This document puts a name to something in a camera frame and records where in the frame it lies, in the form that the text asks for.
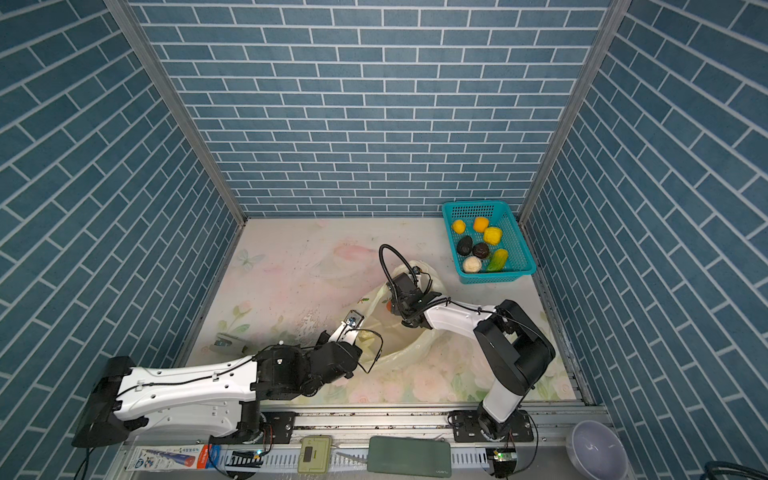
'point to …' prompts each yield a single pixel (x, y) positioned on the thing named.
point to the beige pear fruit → (472, 265)
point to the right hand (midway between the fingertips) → (404, 297)
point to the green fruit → (497, 260)
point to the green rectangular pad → (418, 456)
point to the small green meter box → (314, 454)
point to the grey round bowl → (597, 451)
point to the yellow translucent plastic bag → (401, 346)
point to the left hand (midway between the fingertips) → (359, 342)
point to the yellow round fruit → (492, 235)
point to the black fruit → (465, 245)
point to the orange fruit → (459, 226)
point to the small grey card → (229, 344)
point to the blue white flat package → (179, 457)
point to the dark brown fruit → (481, 250)
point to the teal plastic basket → (520, 262)
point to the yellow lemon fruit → (481, 224)
